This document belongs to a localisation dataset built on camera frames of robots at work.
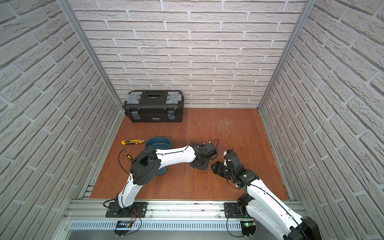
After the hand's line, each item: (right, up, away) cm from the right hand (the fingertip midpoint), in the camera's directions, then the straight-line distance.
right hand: (216, 167), depth 82 cm
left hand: (-6, -1, +6) cm, 8 cm away
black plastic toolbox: (-40, +37, +16) cm, 56 cm away
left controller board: (-47, -26, -11) cm, 55 cm away
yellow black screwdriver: (-54, +4, +10) cm, 55 cm away
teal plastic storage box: (-36, +12, +15) cm, 41 cm away
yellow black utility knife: (-54, +13, +15) cm, 58 cm away
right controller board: (+14, -26, -12) cm, 31 cm away
